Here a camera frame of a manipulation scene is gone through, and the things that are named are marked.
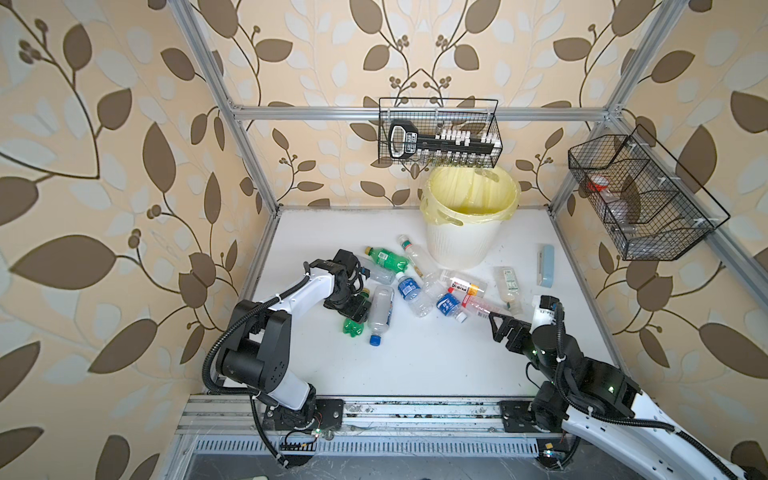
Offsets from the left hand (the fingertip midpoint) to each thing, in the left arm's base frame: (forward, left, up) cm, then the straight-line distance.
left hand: (355, 309), depth 88 cm
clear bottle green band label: (+8, -47, +1) cm, 48 cm away
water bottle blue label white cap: (+7, -16, +1) cm, 17 cm away
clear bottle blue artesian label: (+1, -7, -5) cm, 9 cm away
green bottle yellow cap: (+18, -9, 0) cm, 20 cm away
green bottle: (-6, +1, +1) cm, 6 cm away
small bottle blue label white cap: (+2, -28, 0) cm, 28 cm away
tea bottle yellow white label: (+10, -30, 0) cm, 32 cm away
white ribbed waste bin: (+22, -34, +6) cm, 40 cm away
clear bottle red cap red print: (+2, -38, 0) cm, 38 cm away
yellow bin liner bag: (+40, -35, +10) cm, 54 cm away
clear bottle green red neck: (+19, -21, -5) cm, 29 cm away
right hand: (-8, -39, +12) cm, 42 cm away
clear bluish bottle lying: (+14, -7, -2) cm, 16 cm away
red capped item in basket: (+25, -67, +29) cm, 77 cm away
